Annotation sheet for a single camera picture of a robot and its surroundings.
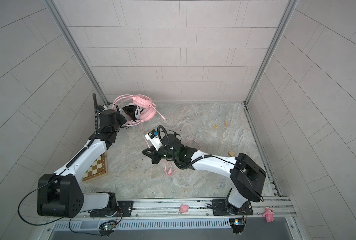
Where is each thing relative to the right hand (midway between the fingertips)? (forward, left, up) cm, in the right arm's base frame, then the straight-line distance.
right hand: (143, 154), depth 70 cm
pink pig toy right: (-25, -56, -18) cm, 64 cm away
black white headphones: (+37, +13, -8) cm, 40 cm away
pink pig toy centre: (-20, -18, -17) cm, 32 cm away
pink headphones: (+23, -1, +12) cm, 26 cm away
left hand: (+26, +13, +4) cm, 29 cm away
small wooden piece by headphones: (+28, -50, -17) cm, 60 cm away
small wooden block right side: (+6, -48, -18) cm, 52 cm away
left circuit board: (-25, +15, -15) cm, 33 cm away
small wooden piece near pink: (+27, -42, -18) cm, 53 cm away
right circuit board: (-28, -42, -21) cm, 54 cm away
